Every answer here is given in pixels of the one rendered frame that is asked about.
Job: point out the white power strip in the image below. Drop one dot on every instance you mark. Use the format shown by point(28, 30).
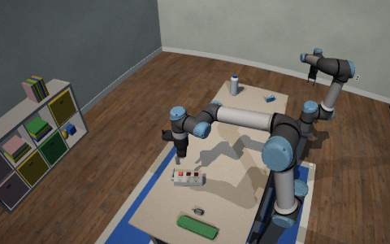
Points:
point(187, 178)

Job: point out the white bottle with blue cap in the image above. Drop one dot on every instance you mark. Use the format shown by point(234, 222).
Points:
point(234, 85)

